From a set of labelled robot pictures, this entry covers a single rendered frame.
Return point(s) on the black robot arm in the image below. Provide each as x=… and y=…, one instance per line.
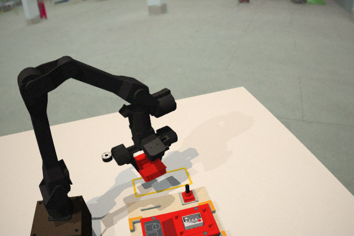
x=34, y=85

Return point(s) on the small black and silver toy wheel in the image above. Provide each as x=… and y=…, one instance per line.
x=106, y=157

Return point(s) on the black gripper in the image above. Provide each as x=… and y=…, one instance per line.
x=123, y=155

